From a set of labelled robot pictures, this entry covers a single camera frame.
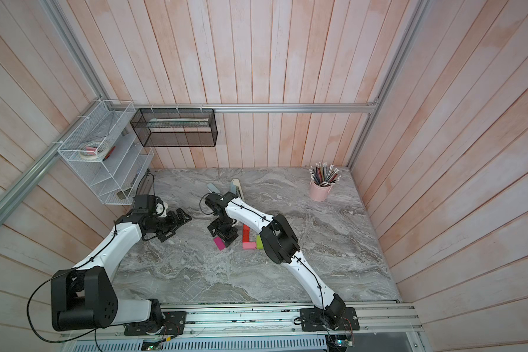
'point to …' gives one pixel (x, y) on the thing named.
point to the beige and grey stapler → (236, 189)
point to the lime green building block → (259, 242)
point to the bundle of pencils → (323, 175)
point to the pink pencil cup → (318, 193)
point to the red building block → (246, 233)
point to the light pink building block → (249, 246)
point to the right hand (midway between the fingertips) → (215, 239)
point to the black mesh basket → (176, 127)
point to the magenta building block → (219, 243)
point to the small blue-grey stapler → (212, 188)
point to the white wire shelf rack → (115, 177)
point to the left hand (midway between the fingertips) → (185, 226)
